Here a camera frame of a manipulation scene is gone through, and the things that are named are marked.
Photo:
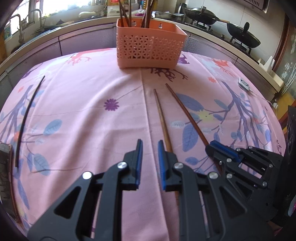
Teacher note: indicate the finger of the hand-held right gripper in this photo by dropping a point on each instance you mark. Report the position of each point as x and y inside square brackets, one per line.
[227, 150]
[217, 157]

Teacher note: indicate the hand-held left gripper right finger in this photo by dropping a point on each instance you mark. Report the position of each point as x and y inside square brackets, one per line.
[162, 166]

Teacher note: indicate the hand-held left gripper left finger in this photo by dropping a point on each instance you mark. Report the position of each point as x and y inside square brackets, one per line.
[136, 166]

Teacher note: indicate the brown wooden single chopstick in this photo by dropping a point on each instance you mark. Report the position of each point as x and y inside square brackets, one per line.
[185, 109]
[161, 118]

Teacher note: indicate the orange plastic utensil basket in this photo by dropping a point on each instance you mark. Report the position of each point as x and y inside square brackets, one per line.
[148, 46]

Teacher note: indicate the bundle of brown chopsticks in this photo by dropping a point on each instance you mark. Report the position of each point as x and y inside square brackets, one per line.
[130, 14]

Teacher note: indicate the pink floral tablecloth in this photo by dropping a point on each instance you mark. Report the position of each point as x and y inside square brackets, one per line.
[92, 129]

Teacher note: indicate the small white timer device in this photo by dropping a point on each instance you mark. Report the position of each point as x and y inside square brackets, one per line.
[243, 83]

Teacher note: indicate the white rack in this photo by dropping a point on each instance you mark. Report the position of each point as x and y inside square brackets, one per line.
[271, 69]

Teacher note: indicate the gas stove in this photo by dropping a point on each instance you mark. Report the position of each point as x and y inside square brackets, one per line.
[226, 37]

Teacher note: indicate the black wok with lid knob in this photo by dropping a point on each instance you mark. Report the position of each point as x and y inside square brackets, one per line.
[242, 37]

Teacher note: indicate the black chopstick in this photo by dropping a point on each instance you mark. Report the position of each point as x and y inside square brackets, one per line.
[25, 115]

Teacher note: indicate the dark smartphone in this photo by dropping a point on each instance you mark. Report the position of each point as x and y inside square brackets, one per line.
[4, 176]

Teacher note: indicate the kitchen counter with cabinets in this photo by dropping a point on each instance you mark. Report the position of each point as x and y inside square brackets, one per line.
[76, 41]

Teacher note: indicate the steel tray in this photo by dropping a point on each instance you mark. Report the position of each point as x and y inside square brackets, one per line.
[168, 15]

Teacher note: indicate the range hood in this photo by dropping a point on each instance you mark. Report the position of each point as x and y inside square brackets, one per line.
[256, 4]

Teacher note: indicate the white box with yellow label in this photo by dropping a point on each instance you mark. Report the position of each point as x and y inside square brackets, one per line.
[113, 8]

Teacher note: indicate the chrome kitchen faucet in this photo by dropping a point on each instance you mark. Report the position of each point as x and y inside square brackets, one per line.
[19, 27]
[38, 19]

